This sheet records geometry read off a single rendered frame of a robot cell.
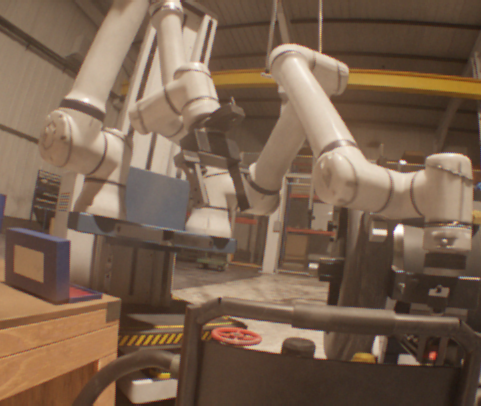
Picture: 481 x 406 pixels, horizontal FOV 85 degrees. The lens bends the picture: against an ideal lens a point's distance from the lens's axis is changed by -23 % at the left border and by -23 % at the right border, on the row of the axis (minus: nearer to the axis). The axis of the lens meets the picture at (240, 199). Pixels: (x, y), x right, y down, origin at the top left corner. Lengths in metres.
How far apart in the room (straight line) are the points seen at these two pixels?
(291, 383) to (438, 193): 0.37
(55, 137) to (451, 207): 0.92
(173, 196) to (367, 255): 0.80
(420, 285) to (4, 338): 0.65
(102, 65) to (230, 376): 0.87
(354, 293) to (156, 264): 0.82
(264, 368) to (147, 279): 1.03
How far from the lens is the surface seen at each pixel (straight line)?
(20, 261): 0.67
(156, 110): 0.77
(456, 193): 0.56
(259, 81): 9.85
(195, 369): 0.43
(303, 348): 0.44
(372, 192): 0.56
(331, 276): 1.05
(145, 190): 1.27
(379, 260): 0.88
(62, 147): 0.92
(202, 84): 0.73
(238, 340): 0.44
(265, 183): 1.27
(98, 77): 1.00
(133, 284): 1.37
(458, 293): 0.56
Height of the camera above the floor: 0.63
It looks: 8 degrees up
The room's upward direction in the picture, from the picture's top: 8 degrees clockwise
